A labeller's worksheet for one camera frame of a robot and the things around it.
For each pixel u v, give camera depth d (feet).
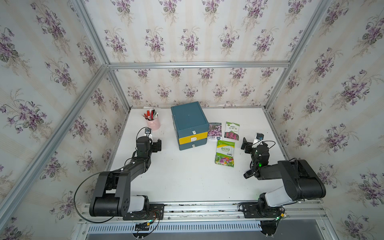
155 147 2.69
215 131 3.42
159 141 2.77
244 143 2.76
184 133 2.68
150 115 3.33
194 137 2.84
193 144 3.06
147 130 2.61
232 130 3.45
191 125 2.69
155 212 2.39
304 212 2.42
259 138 2.54
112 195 1.40
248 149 2.72
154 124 3.32
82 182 1.34
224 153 3.08
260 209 2.19
